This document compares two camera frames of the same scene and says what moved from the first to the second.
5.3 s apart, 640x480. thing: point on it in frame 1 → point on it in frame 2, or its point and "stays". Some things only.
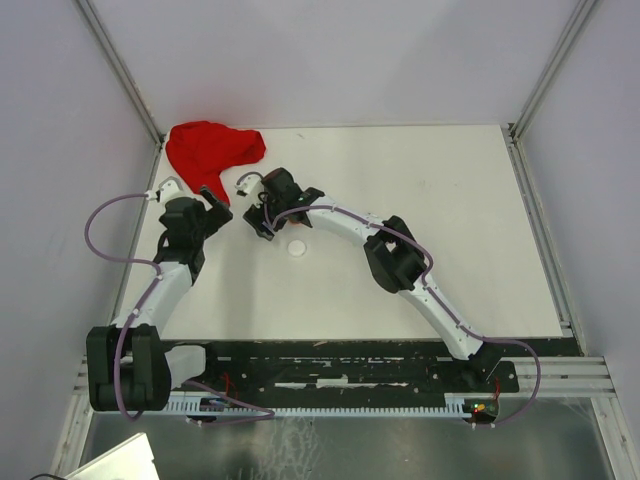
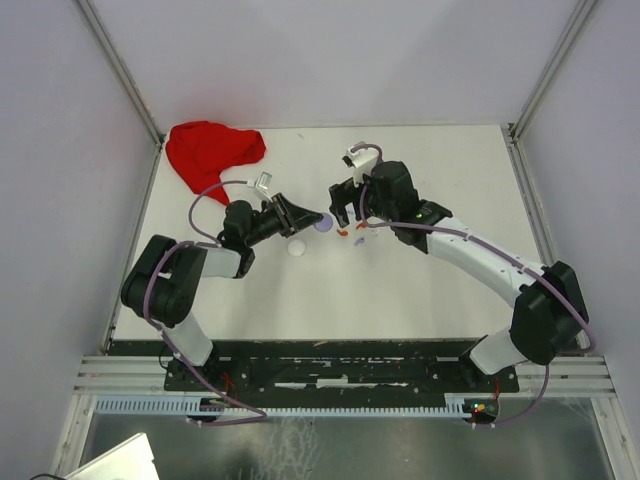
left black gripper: x=217 y=216 → x=292 y=217
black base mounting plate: x=301 y=370 stays
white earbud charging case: x=296 y=248 stays
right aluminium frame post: x=550 y=70 stays
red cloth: x=198 y=150 stays
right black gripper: x=255 y=217 → x=349 y=193
